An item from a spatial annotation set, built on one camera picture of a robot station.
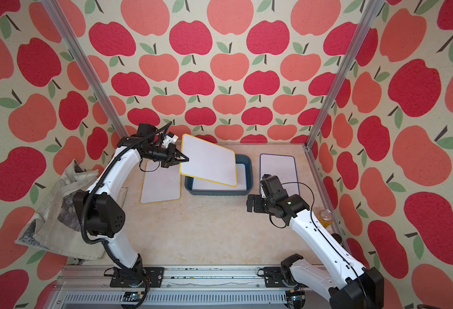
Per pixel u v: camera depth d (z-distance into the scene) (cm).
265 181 61
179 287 73
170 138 78
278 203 56
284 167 111
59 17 72
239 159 103
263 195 63
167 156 72
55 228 69
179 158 79
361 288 37
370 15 71
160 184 101
